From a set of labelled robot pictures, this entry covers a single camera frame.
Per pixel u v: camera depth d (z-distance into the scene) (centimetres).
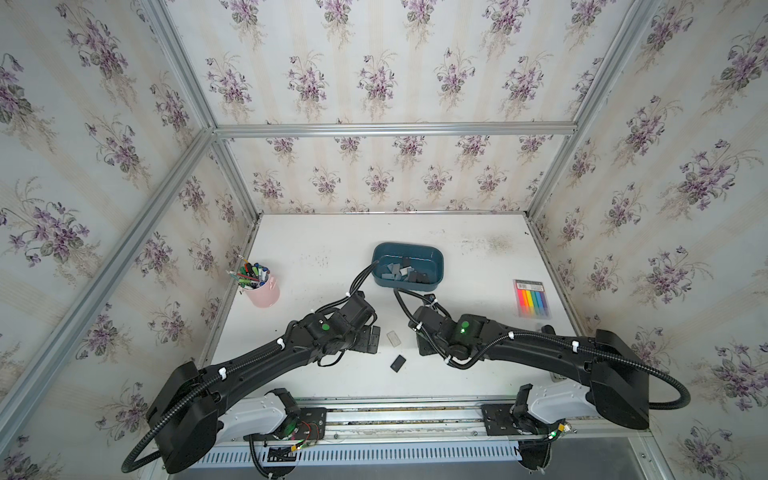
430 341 59
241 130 96
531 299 95
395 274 100
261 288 86
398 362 84
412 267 102
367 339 72
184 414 39
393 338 88
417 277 98
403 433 72
